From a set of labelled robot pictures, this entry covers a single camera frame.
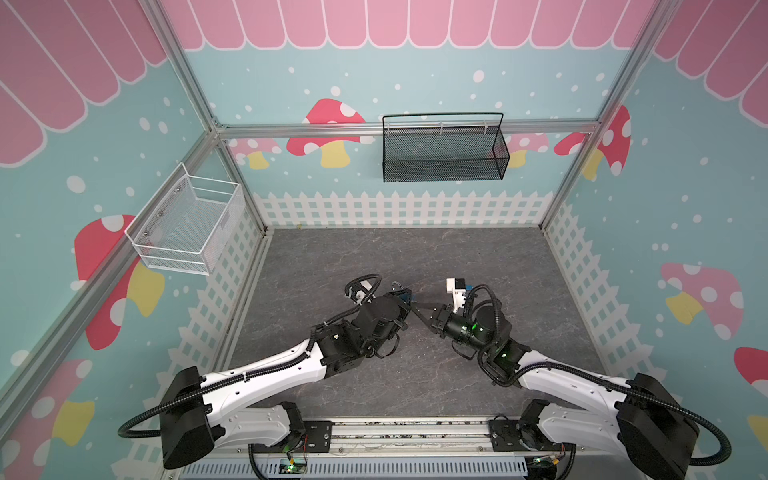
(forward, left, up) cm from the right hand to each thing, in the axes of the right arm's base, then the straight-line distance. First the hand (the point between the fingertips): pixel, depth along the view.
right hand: (409, 307), depth 70 cm
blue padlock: (+3, +1, +1) cm, 3 cm away
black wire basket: (+51, -12, +11) cm, 54 cm away
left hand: (+2, -1, -1) cm, 3 cm away
